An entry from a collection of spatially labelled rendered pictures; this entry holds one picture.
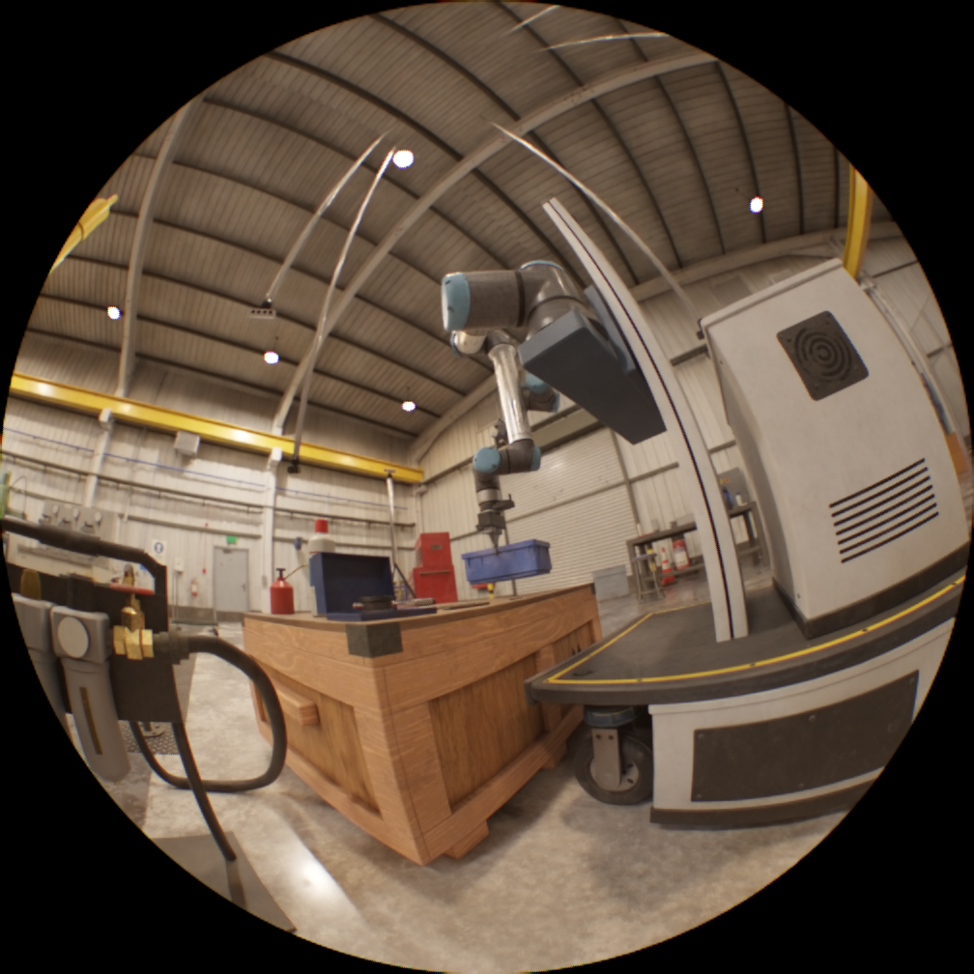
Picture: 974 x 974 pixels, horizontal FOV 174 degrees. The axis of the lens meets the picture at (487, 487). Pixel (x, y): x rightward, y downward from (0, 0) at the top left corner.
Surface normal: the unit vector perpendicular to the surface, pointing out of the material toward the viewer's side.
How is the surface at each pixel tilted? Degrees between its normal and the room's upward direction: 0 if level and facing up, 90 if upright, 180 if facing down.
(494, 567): 90
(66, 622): 90
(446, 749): 90
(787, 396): 90
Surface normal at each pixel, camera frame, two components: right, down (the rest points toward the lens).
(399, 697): 0.81, -0.29
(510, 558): -0.45, -0.23
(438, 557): 0.33, -0.33
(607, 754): -0.70, -0.14
